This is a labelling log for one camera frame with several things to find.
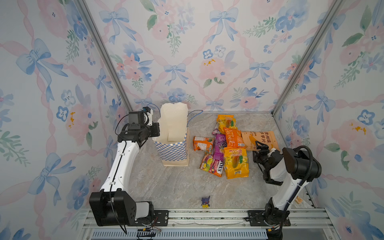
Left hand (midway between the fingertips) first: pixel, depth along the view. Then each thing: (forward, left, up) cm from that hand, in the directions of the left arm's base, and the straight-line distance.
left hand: (158, 125), depth 80 cm
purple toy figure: (-32, -25, -20) cm, 46 cm away
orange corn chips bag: (+4, -45, -16) cm, 48 cm away
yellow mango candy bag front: (-12, -44, -19) cm, 49 cm away
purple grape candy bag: (+1, -36, -19) cm, 41 cm away
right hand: (+1, -58, -19) cm, 61 cm away
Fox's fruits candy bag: (-13, -32, -23) cm, 41 cm away
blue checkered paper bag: (-12, -9, +2) cm, 16 cm away
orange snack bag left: (+2, -23, -20) cm, 31 cm away
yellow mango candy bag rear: (+19, -42, -17) cm, 49 cm away
